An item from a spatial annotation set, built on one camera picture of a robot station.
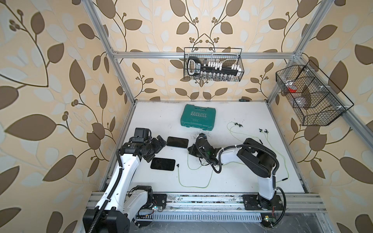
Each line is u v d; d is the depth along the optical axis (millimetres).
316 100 726
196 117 1048
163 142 717
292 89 806
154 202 734
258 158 510
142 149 542
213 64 825
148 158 701
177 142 983
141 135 601
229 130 1025
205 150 737
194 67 849
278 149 938
